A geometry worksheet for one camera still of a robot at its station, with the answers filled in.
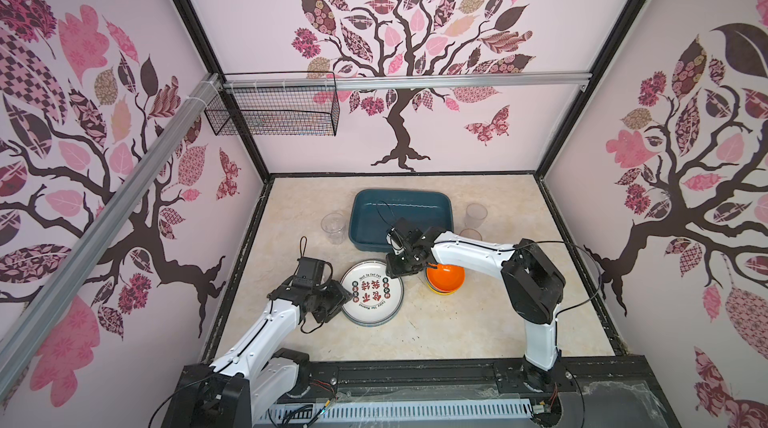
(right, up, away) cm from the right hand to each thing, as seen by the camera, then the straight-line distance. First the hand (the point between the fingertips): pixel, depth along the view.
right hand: (388, 268), depth 89 cm
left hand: (-11, -9, -6) cm, 15 cm away
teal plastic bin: (-6, +17, +16) cm, 24 cm away
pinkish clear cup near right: (+27, +10, +7) cm, 30 cm away
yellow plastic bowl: (+12, -4, -7) cm, 14 cm away
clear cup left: (-19, +13, +12) cm, 26 cm away
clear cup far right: (+30, +16, +13) cm, 36 cm away
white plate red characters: (-4, -8, -4) cm, 10 cm away
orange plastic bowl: (+17, -2, -4) cm, 17 cm away
